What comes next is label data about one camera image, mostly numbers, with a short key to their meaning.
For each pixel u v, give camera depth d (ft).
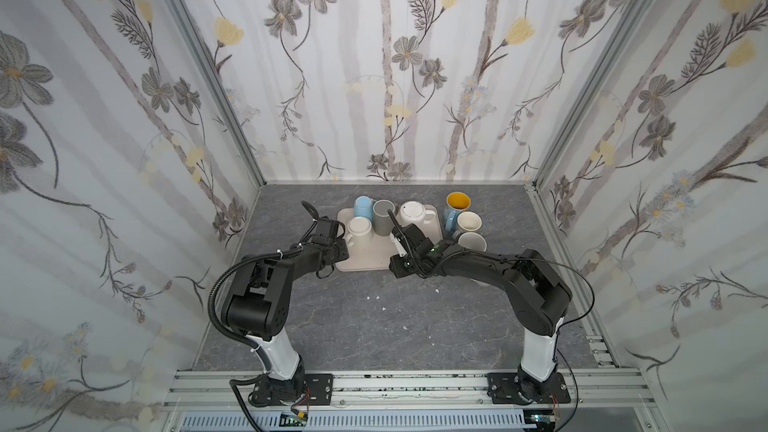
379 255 3.21
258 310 1.57
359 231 3.16
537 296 1.62
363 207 3.34
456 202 3.33
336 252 2.78
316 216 2.69
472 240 3.08
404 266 2.68
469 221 3.30
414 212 3.32
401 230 2.75
